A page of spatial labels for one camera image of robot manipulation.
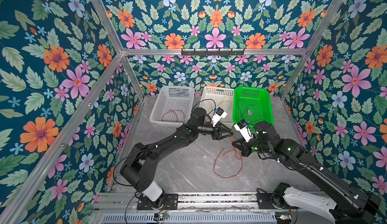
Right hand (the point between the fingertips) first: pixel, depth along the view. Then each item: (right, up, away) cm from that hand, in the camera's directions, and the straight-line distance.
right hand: (235, 140), depth 70 cm
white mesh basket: (-38, +17, +42) cm, 59 cm away
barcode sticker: (+19, +13, +40) cm, 46 cm away
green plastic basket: (+23, +19, +45) cm, 54 cm away
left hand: (-1, +3, +2) cm, 4 cm away
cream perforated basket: (-9, +24, +47) cm, 54 cm away
